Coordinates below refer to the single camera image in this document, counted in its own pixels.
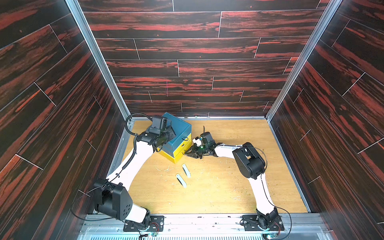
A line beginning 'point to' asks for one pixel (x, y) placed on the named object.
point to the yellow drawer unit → (178, 154)
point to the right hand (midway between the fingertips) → (186, 152)
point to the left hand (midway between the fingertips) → (175, 132)
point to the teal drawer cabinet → (182, 130)
